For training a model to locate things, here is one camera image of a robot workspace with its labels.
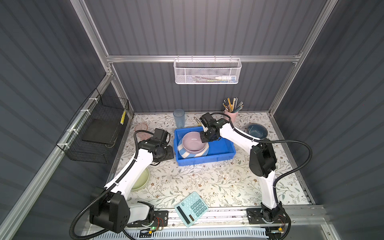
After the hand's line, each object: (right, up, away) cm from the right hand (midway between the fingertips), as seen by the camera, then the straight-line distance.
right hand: (204, 139), depth 94 cm
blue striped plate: (-12, -9, -3) cm, 16 cm away
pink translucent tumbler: (-31, +4, -25) cm, 40 cm away
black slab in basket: (-53, +6, -20) cm, 57 cm away
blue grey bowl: (+39, +6, +11) cm, 41 cm away
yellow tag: (-47, +13, -11) cm, 50 cm away
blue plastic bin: (+11, -7, +3) cm, 13 cm away
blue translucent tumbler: (-18, +16, +14) cm, 28 cm away
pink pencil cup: (+22, +16, +15) cm, 31 cm away
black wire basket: (-58, +19, -16) cm, 63 cm away
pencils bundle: (+23, +23, +16) cm, 36 cm away
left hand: (-21, -8, -11) cm, 25 cm away
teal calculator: (-8, -34, -19) cm, 40 cm away
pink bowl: (-8, -3, +2) cm, 9 cm away
